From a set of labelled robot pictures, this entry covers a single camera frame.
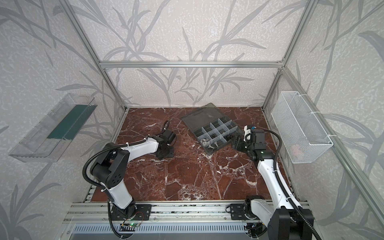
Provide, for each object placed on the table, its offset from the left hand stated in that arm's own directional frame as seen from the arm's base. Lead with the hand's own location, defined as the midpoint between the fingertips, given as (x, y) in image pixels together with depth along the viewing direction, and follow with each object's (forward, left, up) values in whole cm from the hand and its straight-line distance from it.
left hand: (171, 150), depth 95 cm
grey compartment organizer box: (+14, -27, +2) cm, 31 cm away
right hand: (+1, -39, +16) cm, 42 cm away
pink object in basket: (-10, -66, +20) cm, 70 cm away
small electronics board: (-40, +17, -3) cm, 43 cm away
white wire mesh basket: (-12, -61, +35) cm, 72 cm away
